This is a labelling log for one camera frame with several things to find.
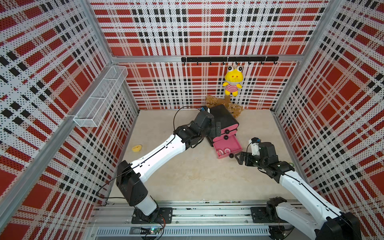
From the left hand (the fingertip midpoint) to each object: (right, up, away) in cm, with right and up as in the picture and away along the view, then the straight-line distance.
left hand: (215, 127), depth 77 cm
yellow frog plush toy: (+13, +31, +14) cm, 36 cm away
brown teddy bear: (+19, +12, +35) cm, 41 cm away
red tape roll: (+5, -16, +16) cm, 24 cm away
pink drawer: (+8, -3, +12) cm, 15 cm away
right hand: (+17, -16, +6) cm, 24 cm away
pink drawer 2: (+10, -13, +19) cm, 25 cm away
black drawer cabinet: (+9, +9, +35) cm, 37 cm away
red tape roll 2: (+10, -15, +19) cm, 26 cm away
